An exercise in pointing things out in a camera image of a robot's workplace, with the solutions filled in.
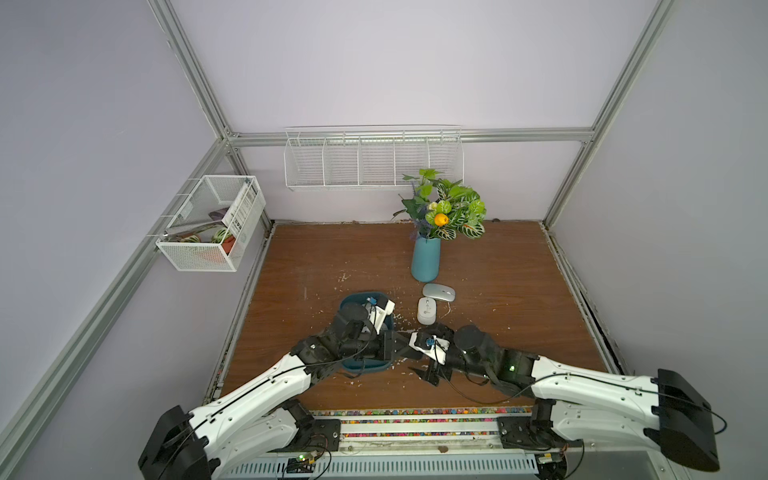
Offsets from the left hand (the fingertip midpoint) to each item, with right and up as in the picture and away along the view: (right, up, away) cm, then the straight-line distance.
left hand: (410, 348), depth 72 cm
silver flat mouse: (+12, +10, +28) cm, 32 cm away
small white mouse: (+7, +5, +22) cm, 23 cm away
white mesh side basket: (-51, +29, +4) cm, 59 cm away
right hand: (+2, 0, +3) cm, 4 cm away
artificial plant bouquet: (+8, +34, +2) cm, 35 cm away
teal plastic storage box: (-10, -7, +9) cm, 15 cm away
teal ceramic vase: (+7, +21, +25) cm, 33 cm away
